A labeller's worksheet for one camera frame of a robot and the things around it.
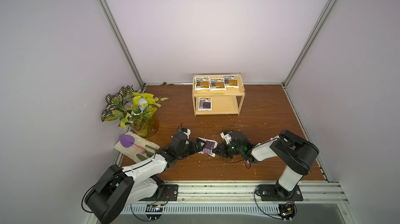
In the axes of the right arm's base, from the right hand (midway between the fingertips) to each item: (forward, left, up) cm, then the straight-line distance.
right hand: (211, 150), depth 84 cm
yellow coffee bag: (+33, +6, +20) cm, 39 cm away
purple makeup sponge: (+5, +51, -1) cm, 51 cm away
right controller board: (-26, -35, -5) cm, 43 cm away
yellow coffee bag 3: (+36, -11, +18) cm, 42 cm away
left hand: (+1, +4, +2) cm, 5 cm away
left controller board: (-27, +27, -4) cm, 38 cm away
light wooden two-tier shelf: (+27, -3, +18) cm, 32 cm away
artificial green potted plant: (+14, +42, +20) cm, 48 cm away
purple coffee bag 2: (+33, +5, -1) cm, 33 cm away
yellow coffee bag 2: (+32, -3, +19) cm, 38 cm away
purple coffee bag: (+3, +1, -2) cm, 4 cm away
